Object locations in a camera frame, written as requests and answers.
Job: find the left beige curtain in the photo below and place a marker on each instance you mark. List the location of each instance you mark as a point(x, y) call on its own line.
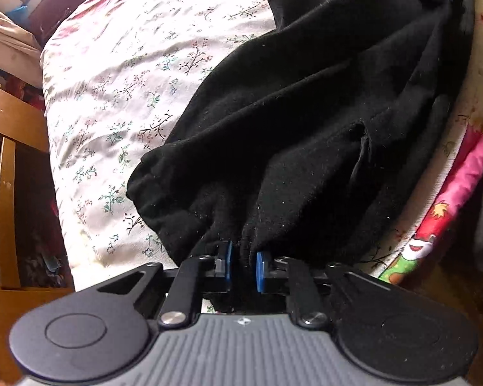
point(20, 53)

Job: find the white floral bed sheet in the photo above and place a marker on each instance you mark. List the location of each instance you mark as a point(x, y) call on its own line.
point(117, 74)

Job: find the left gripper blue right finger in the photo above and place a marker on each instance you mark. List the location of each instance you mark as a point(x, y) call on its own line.
point(293, 279)

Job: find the pink yellow cartoon quilt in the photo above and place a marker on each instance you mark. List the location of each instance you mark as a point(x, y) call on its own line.
point(446, 185)

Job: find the black pants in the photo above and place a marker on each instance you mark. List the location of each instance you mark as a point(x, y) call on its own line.
point(308, 141)

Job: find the blue bag by window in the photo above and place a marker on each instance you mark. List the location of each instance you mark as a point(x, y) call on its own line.
point(19, 16)

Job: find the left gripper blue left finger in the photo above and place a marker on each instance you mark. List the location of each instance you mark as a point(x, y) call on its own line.
point(186, 286)

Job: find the wooden tv cabinet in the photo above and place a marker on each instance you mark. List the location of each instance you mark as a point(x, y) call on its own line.
point(33, 262)

